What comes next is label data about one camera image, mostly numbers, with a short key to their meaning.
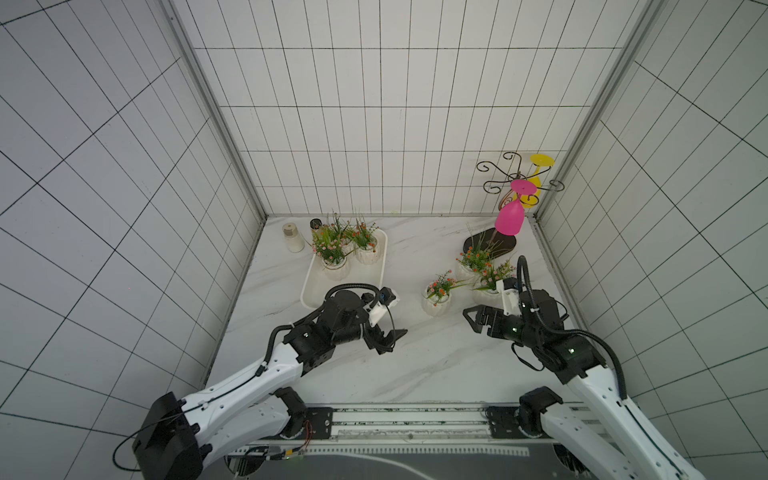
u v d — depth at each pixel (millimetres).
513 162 923
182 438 388
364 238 957
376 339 641
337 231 985
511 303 674
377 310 639
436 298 828
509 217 923
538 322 545
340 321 563
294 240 1041
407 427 739
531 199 798
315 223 1065
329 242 931
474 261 902
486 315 669
